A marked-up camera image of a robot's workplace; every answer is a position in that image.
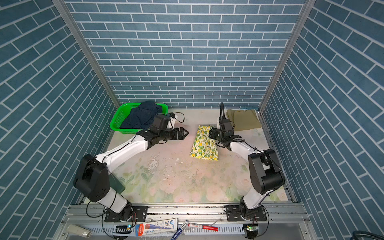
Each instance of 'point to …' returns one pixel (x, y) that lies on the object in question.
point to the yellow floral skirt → (204, 147)
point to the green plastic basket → (123, 111)
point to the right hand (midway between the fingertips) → (210, 132)
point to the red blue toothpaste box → (155, 227)
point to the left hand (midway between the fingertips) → (187, 134)
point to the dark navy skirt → (142, 116)
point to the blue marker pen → (179, 231)
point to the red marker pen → (202, 226)
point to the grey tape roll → (79, 230)
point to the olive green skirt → (243, 119)
